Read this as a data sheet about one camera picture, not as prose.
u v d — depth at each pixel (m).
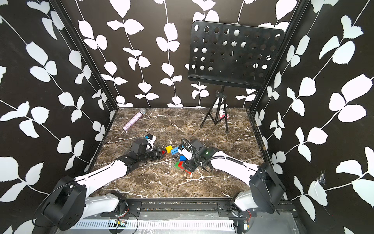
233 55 0.96
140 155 0.68
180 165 0.82
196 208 0.75
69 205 0.40
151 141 0.79
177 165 0.90
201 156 0.63
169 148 0.95
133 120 1.10
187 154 0.73
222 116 1.14
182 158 0.93
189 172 0.86
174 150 0.94
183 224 0.70
